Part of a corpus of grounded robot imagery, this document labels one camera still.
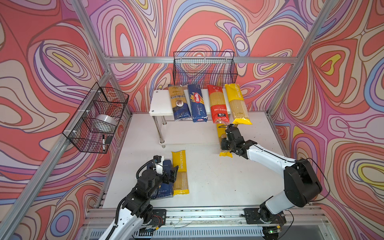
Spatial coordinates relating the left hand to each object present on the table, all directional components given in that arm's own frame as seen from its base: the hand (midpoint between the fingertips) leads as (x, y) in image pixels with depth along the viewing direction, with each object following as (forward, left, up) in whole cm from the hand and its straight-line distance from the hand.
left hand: (172, 164), depth 79 cm
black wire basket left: (+11, +37, +18) cm, 43 cm away
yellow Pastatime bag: (-8, -4, -10) cm, 14 cm away
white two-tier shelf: (+26, +3, -5) cm, 27 cm away
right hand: (+15, -31, -4) cm, 35 cm away
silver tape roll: (+15, +30, +19) cm, 39 cm away
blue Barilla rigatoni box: (-11, +3, -6) cm, 13 cm away
